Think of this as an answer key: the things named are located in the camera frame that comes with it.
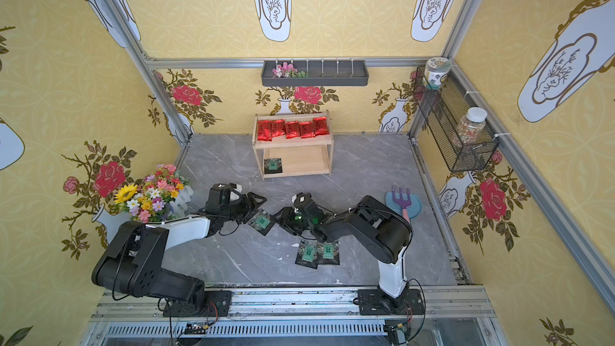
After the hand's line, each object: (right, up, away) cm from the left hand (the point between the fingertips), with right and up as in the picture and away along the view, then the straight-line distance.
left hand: (256, 202), depth 93 cm
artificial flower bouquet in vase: (-30, +4, -12) cm, 33 cm away
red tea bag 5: (+25, +29, 0) cm, 38 cm away
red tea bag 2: (+8, +29, 0) cm, 30 cm away
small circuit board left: (-14, -35, -20) cm, 42 cm away
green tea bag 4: (+27, -16, -9) cm, 32 cm away
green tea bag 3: (+20, -17, -9) cm, 27 cm away
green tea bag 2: (+2, -7, -1) cm, 8 cm away
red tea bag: (+3, +28, -1) cm, 28 cm away
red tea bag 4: (+19, +28, 0) cm, 34 cm away
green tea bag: (+4, +13, +14) cm, 20 cm away
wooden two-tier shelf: (+16, +18, +21) cm, 32 cm away
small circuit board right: (+46, -35, -22) cm, 62 cm away
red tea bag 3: (+14, +28, 0) cm, 31 cm away
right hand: (+9, -4, -3) cm, 10 cm away
